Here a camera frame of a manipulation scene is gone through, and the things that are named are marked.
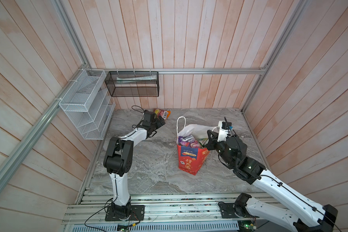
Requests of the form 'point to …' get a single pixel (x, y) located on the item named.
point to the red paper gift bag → (191, 159)
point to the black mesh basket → (133, 83)
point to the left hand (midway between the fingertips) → (160, 123)
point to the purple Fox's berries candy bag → (186, 140)
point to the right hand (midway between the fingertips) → (207, 131)
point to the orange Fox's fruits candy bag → (165, 114)
